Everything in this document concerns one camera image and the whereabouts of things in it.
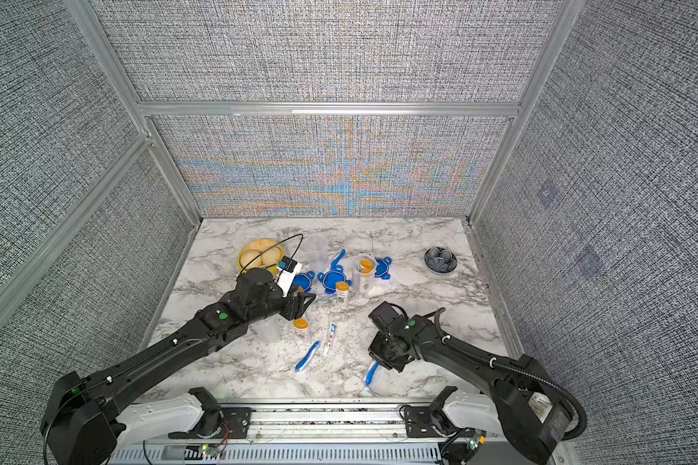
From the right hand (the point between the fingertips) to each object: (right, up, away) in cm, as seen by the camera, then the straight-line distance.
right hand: (369, 352), depth 82 cm
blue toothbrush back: (-10, +22, +22) cm, 33 cm away
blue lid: (-12, +19, +19) cm, 29 cm away
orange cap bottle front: (-19, +7, -1) cm, 20 cm away
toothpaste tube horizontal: (-11, +5, +7) cm, 14 cm away
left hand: (-16, +18, -4) cm, 25 cm away
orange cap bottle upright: (-8, +15, +8) cm, 19 cm away
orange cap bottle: (0, +23, +11) cm, 26 cm away
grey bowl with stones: (+27, +25, +22) cm, 43 cm away
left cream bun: (-41, +27, +20) cm, 52 cm away
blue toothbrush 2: (0, -5, -2) cm, 5 cm away
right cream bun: (-33, +27, +19) cm, 46 cm away
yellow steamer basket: (-39, +31, +25) cm, 55 cm away
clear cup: (-3, +21, +9) cm, 23 cm away
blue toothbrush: (-20, -4, +1) cm, 20 cm away
